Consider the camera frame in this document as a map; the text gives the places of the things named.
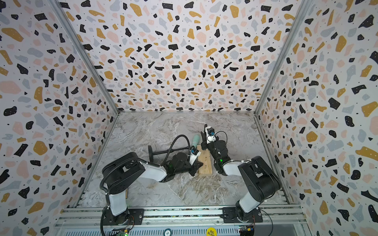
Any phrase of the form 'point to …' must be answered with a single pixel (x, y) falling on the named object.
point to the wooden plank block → (205, 158)
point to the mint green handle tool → (195, 140)
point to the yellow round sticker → (211, 231)
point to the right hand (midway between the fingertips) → (206, 132)
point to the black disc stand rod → (151, 154)
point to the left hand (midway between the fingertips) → (206, 164)
